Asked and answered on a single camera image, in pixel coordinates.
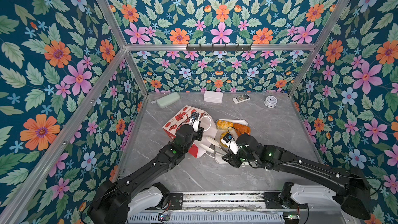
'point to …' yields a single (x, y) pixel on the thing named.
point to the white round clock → (270, 101)
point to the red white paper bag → (182, 117)
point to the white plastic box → (213, 97)
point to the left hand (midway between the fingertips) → (202, 118)
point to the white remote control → (237, 100)
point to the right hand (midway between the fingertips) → (224, 153)
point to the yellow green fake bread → (224, 144)
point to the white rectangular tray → (219, 158)
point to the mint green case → (166, 101)
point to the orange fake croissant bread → (241, 129)
